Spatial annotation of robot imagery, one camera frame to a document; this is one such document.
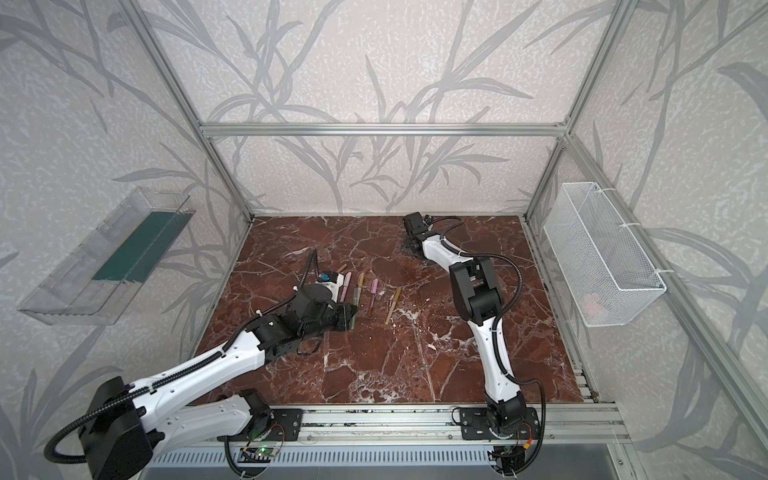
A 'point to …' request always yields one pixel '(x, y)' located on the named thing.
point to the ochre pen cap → (397, 293)
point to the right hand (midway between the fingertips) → (415, 238)
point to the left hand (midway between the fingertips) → (361, 301)
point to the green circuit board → (252, 455)
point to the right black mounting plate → (474, 425)
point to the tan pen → (357, 290)
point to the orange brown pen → (390, 312)
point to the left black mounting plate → (288, 424)
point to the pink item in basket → (594, 307)
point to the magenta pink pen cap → (374, 285)
